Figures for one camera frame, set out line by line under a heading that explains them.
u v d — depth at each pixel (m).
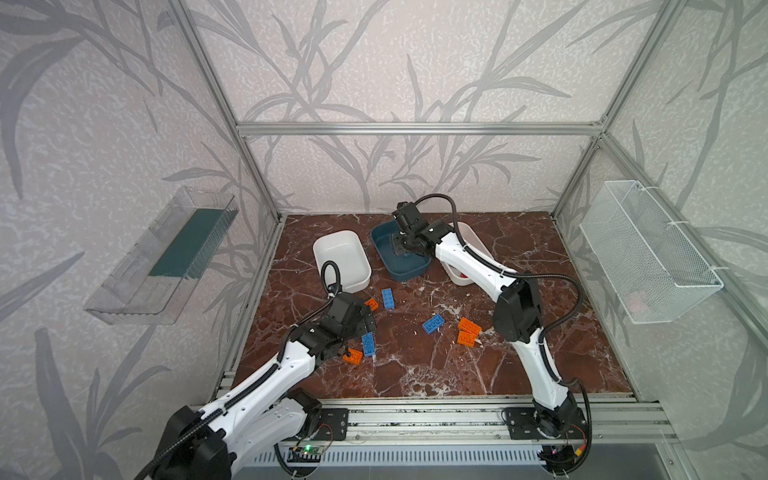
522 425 0.73
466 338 0.89
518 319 0.55
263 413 0.48
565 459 0.72
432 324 0.91
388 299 0.95
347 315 0.63
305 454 0.72
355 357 0.85
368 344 0.85
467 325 0.89
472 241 1.07
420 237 0.68
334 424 0.74
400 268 0.99
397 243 0.83
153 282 0.63
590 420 0.72
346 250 1.08
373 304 0.94
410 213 0.72
